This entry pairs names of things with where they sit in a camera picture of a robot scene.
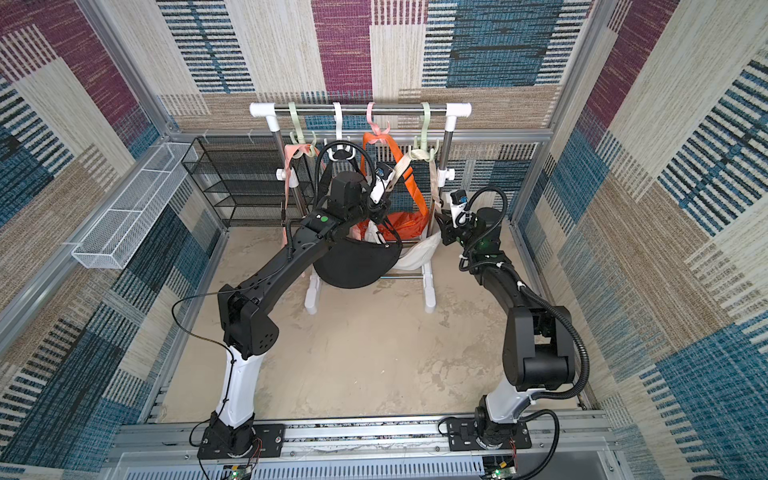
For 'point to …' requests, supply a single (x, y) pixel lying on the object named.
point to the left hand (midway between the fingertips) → (389, 191)
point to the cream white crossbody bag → (414, 255)
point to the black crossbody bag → (356, 262)
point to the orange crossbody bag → (399, 224)
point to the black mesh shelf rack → (254, 181)
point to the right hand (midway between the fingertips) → (443, 215)
